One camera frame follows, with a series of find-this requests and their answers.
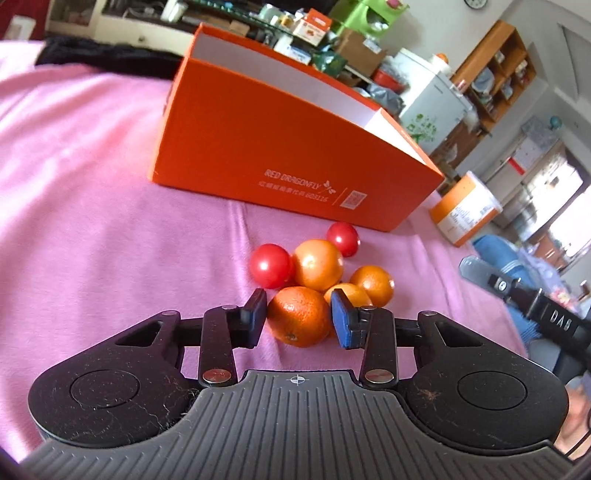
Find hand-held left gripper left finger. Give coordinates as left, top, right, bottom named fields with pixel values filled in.
left=113, top=288, right=269, bottom=388

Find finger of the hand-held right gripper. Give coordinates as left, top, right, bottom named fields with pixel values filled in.
left=458, top=255, right=542, bottom=320

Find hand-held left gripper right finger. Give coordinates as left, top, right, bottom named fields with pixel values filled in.
left=330, top=290, right=485, bottom=388

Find large orange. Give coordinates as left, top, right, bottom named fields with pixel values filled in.
left=267, top=286, right=334, bottom=348

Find orange cardboard box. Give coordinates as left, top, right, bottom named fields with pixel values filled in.
left=148, top=23, right=445, bottom=233

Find person's right forearm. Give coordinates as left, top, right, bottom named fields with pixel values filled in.
left=554, top=376, right=591, bottom=460

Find blue cloth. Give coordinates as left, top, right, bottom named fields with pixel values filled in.
left=473, top=234, right=541, bottom=342

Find red tomato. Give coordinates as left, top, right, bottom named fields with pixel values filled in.
left=249, top=244, right=295, bottom=289
left=327, top=222, right=360, bottom=257

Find orange canister with white lid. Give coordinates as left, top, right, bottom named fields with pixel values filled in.
left=428, top=171, right=503, bottom=247

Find pink floral tablecloth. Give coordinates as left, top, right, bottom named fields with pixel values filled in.
left=0, top=41, right=555, bottom=464

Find white chest freezer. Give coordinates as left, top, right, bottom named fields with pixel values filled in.
left=392, top=47, right=474, bottom=155

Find wooden shelf unit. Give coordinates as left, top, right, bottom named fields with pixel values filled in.
left=450, top=21, right=539, bottom=123

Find red plastic basin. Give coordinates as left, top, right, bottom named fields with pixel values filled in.
left=373, top=69, right=407, bottom=90

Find green foil bag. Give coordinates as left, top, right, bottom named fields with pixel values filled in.
left=311, top=51, right=347, bottom=75

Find brown cardboard box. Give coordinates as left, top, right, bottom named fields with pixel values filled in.
left=335, top=28, right=387, bottom=77

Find blue and white carton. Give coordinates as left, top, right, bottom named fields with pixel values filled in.
left=272, top=34, right=315, bottom=63

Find orange and white carton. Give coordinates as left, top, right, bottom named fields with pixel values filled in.
left=293, top=8, right=333, bottom=46

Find green stacked storage bins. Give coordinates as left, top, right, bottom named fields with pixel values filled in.
left=330, top=0, right=409, bottom=35

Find black cloth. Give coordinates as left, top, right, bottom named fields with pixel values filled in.
left=36, top=36, right=185, bottom=83

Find white tv stand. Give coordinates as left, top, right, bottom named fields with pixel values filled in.
left=46, top=0, right=361, bottom=88

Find wall calendar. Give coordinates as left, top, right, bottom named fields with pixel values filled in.
left=505, top=115, right=561, bottom=174

